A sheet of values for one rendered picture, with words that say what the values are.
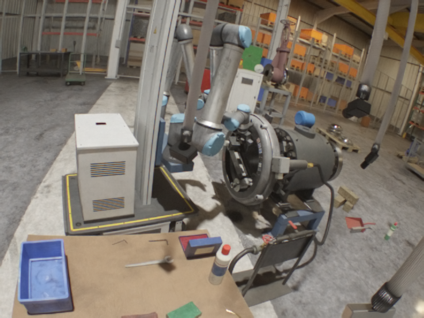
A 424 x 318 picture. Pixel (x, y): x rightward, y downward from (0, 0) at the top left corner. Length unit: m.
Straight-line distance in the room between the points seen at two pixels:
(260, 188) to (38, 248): 1.44
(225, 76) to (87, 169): 0.88
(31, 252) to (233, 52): 1.36
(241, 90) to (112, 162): 4.71
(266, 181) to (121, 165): 0.98
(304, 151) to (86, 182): 1.63
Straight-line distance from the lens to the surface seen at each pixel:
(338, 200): 3.20
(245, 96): 5.83
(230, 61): 1.28
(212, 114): 1.28
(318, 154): 2.19
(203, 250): 1.18
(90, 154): 1.31
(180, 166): 1.44
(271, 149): 1.72
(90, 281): 1.10
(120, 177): 1.41
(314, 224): 2.51
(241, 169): 1.94
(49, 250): 1.17
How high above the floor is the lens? 1.38
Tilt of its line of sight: 24 degrees down
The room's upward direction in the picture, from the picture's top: 13 degrees clockwise
